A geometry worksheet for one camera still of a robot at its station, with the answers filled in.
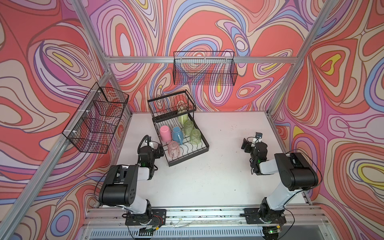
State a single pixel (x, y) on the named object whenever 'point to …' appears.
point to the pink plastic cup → (165, 133)
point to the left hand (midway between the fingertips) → (154, 144)
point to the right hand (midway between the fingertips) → (251, 142)
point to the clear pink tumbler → (173, 149)
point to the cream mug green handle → (182, 118)
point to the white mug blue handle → (178, 134)
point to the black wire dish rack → (165, 109)
